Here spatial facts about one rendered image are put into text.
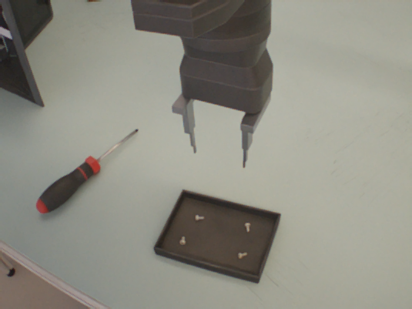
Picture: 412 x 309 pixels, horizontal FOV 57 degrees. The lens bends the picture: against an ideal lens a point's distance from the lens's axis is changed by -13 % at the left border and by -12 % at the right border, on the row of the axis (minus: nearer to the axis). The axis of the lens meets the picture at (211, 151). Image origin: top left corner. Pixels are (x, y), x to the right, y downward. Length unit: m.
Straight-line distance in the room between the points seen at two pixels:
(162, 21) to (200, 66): 0.11
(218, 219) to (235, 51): 0.20
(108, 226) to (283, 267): 0.19
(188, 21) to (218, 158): 0.29
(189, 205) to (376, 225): 0.21
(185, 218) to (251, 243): 0.08
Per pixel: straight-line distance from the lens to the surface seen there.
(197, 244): 0.44
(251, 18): 0.30
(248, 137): 0.36
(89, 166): 0.51
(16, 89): 0.72
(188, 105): 0.37
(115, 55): 0.71
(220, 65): 0.34
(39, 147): 0.59
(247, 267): 0.42
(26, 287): 1.70
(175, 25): 0.24
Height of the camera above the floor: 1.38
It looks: 47 degrees down
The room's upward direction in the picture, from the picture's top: 4 degrees counter-clockwise
